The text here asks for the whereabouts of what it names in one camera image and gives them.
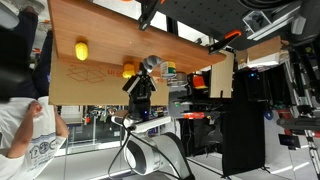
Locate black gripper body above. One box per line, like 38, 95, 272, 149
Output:
127, 87, 153, 118

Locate yellow bell pepper toy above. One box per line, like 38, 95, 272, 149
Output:
122, 63, 136, 80

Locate yellow corn tin can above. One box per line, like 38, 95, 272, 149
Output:
160, 60, 178, 80

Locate stainless steel pot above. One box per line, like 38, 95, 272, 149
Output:
167, 72, 189, 88

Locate brown cardboard sheet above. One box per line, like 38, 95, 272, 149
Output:
48, 49, 170, 107

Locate plywood panel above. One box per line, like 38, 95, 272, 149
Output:
209, 49, 235, 99

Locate black cloth curtain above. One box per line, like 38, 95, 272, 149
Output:
221, 69, 268, 178

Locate person in white t-shirt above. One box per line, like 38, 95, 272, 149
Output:
0, 3, 71, 180

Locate brown cardboard box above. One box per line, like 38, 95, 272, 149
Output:
246, 35, 283, 63

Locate white calibration tag card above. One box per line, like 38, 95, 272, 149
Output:
242, 10, 272, 33

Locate black clamp with orange handle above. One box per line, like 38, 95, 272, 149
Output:
138, 0, 166, 31
208, 29, 243, 55

